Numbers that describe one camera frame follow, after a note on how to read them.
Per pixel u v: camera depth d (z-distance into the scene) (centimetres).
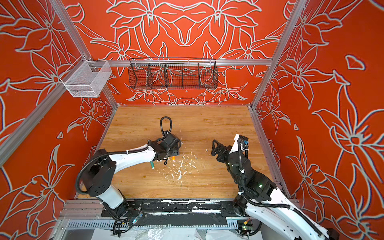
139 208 73
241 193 48
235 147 59
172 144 69
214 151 61
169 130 70
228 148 59
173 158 90
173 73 99
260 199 45
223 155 58
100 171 46
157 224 70
